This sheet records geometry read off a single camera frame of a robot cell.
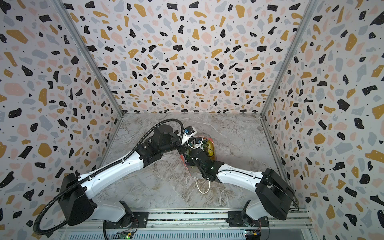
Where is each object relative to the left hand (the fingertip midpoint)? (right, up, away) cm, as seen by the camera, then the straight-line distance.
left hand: (195, 137), depth 74 cm
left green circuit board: (-32, -46, -4) cm, 56 cm away
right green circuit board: (+28, -47, -2) cm, 54 cm away
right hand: (-2, -9, +10) cm, 14 cm away
